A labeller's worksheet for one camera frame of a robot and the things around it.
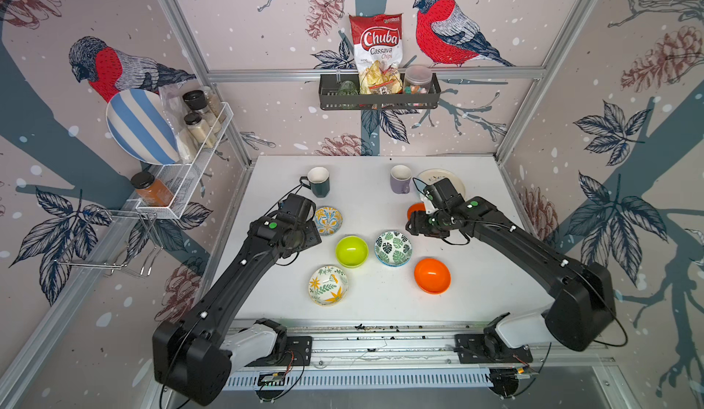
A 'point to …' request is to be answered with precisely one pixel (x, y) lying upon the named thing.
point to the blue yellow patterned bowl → (328, 220)
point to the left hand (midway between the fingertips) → (313, 232)
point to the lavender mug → (401, 176)
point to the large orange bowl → (432, 276)
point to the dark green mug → (318, 181)
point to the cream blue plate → (432, 176)
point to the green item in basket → (347, 89)
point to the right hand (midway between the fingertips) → (413, 225)
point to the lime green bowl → (352, 251)
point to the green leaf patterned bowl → (392, 248)
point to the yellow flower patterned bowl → (328, 285)
